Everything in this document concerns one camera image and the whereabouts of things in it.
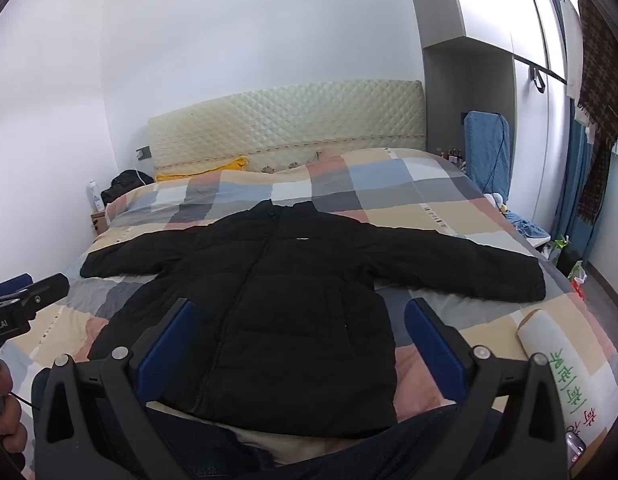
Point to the person's left hand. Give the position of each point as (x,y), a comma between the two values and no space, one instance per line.
(4,412)

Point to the white roll with green print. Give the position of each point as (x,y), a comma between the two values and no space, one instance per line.
(564,360)

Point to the plaid bed blanket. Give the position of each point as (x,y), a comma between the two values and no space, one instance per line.
(439,195)

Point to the wall socket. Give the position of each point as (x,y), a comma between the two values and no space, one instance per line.
(143,152)

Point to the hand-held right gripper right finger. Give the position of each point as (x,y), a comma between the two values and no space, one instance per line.
(433,347)

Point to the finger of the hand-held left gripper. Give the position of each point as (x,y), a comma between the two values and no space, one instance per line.
(46,290)
(14,282)

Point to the smartphone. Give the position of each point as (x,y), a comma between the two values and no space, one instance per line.
(575,447)

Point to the green plant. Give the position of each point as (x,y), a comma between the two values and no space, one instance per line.
(559,247)

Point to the person's legs in dark trousers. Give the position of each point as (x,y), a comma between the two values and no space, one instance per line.
(339,455)

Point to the red and white bag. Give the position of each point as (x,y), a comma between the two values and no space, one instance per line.
(579,282)

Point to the cream quilted headboard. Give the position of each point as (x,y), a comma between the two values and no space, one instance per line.
(289,120)

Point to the grey and white wardrobe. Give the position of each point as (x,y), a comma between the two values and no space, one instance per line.
(489,0)

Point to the blue curtain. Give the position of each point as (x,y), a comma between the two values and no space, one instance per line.
(581,180)

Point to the yellow pillow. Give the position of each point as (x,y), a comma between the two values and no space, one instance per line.
(204,170)

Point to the row of small bottles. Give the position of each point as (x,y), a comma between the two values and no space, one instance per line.
(451,156)

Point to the black puffer jacket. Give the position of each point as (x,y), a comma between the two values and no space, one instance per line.
(289,310)

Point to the black bin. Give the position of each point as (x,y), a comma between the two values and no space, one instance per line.
(569,262)

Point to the wooden nightstand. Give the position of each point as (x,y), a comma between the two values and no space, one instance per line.
(99,222)

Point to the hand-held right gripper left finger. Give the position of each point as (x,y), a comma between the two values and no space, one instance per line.
(170,345)

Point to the black bag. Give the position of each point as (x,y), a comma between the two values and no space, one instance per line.
(126,185)

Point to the brown checked scarf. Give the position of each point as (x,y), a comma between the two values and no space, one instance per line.
(601,110)

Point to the crumpled blue cloth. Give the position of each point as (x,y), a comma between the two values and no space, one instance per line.
(526,227)

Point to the white spray bottle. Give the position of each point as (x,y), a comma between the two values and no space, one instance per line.
(95,195)

